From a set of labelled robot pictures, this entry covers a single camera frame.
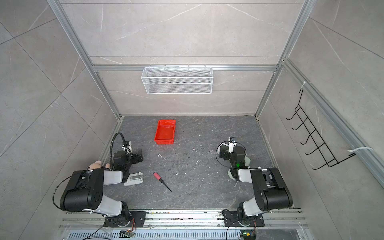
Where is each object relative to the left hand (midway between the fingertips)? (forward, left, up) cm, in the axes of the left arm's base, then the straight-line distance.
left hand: (132, 147), depth 94 cm
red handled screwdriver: (-17, -17, -5) cm, 25 cm away
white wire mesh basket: (+38, -29, +24) cm, 54 cm away
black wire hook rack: (-25, -95, +26) cm, 102 cm away
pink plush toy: (-11, +19, -1) cm, 21 cm away
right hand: (-1, -62, +1) cm, 62 cm away
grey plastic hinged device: (-19, -4, -5) cm, 20 cm away
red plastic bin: (+19, -18, -9) cm, 28 cm away
